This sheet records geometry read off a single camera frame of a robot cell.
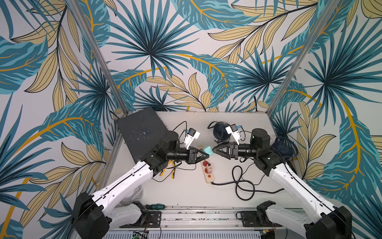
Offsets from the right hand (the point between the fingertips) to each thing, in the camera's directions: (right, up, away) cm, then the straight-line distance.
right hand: (208, 158), depth 64 cm
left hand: (-1, 0, +2) cm, 2 cm away
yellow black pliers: (-18, -12, +26) cm, 34 cm away
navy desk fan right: (+57, 0, +40) cm, 70 cm away
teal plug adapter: (0, +3, +1) cm, 3 cm away
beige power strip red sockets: (+3, -15, +22) cm, 27 cm away
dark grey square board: (-41, +11, +40) cm, 58 cm away
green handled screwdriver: (-25, -27, +12) cm, 39 cm away
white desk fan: (-34, -20, +10) cm, 41 cm away
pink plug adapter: (+3, -10, +20) cm, 22 cm away
